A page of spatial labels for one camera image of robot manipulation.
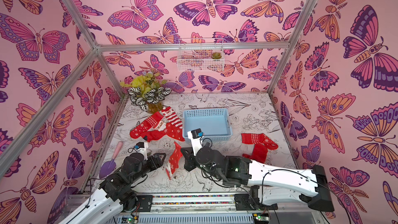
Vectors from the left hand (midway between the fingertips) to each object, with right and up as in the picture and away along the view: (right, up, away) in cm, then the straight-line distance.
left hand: (164, 155), depth 80 cm
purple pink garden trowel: (-32, -8, +6) cm, 33 cm away
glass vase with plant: (-12, +34, +10) cm, 37 cm away
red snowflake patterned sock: (-19, +10, +20) cm, 29 cm away
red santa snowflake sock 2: (+7, +2, -7) cm, 10 cm away
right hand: (+11, +8, -17) cm, 22 cm away
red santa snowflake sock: (-7, +11, +20) cm, 24 cm away
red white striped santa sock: (-2, +19, +27) cm, 32 cm away
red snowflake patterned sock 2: (+55, +3, +13) cm, 57 cm away
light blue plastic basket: (+28, +14, +24) cm, 39 cm away
